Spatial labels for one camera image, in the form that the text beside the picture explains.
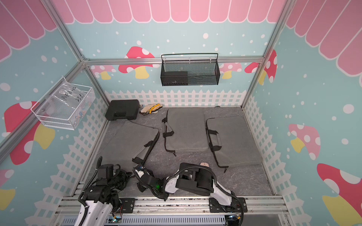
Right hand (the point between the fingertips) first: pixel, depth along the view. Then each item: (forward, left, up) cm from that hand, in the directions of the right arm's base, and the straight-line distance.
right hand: (137, 178), depth 83 cm
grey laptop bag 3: (+23, -61, 0) cm, 65 cm away
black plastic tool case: (+56, +24, +2) cm, 61 cm away
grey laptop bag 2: (+33, -29, +2) cm, 44 cm away
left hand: (+1, +2, +2) cm, 3 cm away
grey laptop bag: (+24, +13, +3) cm, 27 cm away
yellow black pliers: (+58, -4, +1) cm, 58 cm away
